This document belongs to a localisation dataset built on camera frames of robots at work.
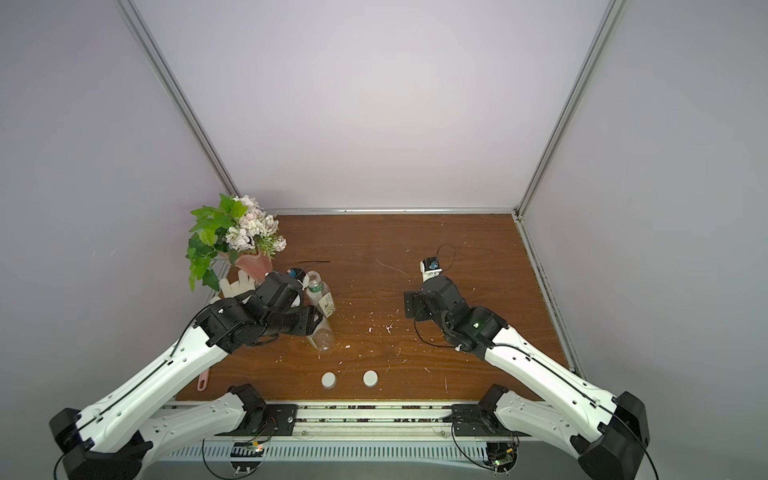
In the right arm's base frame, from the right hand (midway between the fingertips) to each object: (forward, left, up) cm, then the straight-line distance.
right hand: (420, 286), depth 75 cm
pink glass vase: (+8, +48, -3) cm, 49 cm away
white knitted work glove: (+9, +62, -19) cm, 66 cm away
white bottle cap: (-18, +25, -19) cm, 37 cm away
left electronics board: (-36, +43, -24) cm, 61 cm away
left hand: (-8, +26, -2) cm, 27 cm away
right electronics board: (-33, -20, -23) cm, 45 cm away
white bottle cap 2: (-18, +13, -20) cm, 30 cm away
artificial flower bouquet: (+13, +50, +9) cm, 53 cm away
